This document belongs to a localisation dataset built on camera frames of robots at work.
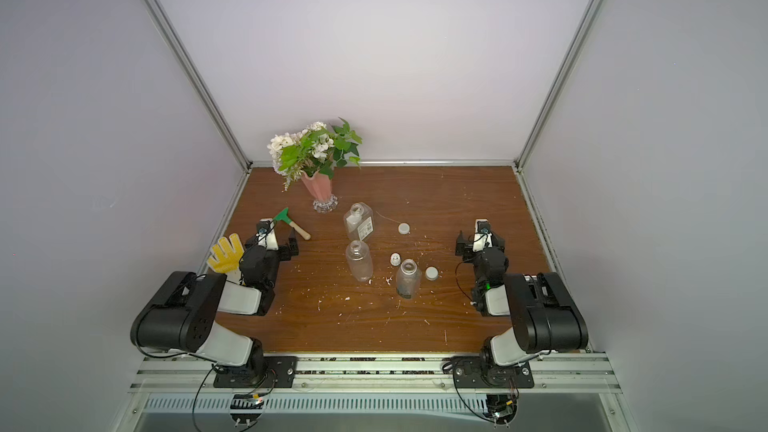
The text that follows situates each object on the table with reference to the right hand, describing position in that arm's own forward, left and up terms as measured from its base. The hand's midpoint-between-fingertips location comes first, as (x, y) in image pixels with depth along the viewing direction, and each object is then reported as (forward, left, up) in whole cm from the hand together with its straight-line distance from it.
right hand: (482, 227), depth 89 cm
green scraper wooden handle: (+8, +67, -7) cm, 67 cm away
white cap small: (-7, +27, -8) cm, 29 cm away
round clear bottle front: (-14, +23, -7) cm, 28 cm away
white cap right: (-11, +16, -9) cm, 21 cm away
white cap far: (+5, +24, -9) cm, 26 cm away
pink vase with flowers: (+13, +51, +19) cm, 56 cm away
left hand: (-2, +63, +1) cm, 63 cm away
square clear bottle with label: (+2, +38, 0) cm, 38 cm away
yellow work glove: (-8, +82, -9) cm, 83 cm away
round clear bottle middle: (-13, +36, +3) cm, 38 cm away
